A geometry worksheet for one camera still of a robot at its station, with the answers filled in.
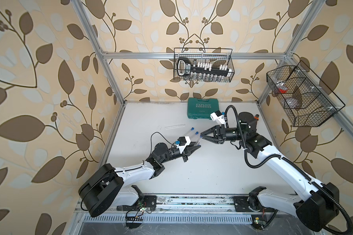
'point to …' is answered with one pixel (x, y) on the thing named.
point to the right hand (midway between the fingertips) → (201, 137)
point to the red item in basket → (282, 91)
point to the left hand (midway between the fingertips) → (197, 142)
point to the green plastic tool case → (201, 108)
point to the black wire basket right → (305, 97)
